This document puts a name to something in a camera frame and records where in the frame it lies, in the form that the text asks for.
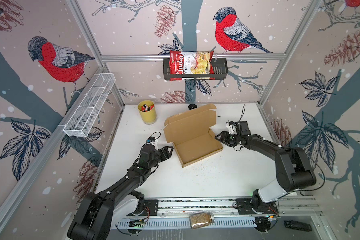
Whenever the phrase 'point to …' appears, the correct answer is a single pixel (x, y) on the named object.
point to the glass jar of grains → (201, 220)
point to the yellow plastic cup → (148, 111)
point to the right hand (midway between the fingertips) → (216, 140)
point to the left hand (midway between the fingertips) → (169, 149)
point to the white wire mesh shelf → (88, 105)
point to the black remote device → (298, 225)
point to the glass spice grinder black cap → (192, 106)
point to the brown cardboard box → (189, 131)
